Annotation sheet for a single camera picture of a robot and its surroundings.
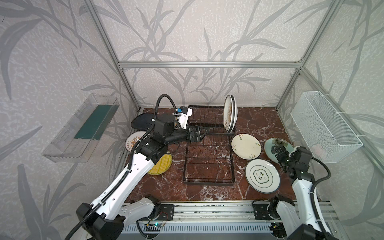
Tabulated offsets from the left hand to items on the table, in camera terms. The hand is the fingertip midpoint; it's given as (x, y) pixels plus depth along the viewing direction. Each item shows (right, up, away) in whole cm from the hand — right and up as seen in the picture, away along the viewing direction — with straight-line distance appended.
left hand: (203, 131), depth 65 cm
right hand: (+41, -12, +18) cm, 47 cm away
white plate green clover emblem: (+35, -28, +21) cm, 50 cm away
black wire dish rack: (+5, -21, +26) cm, 34 cm away
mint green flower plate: (+50, -10, +34) cm, 62 cm away
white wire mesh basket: (+53, -3, -3) cm, 53 cm away
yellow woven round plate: (-24, -23, +24) cm, 41 cm away
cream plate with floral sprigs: (+29, -13, +32) cm, 45 cm away
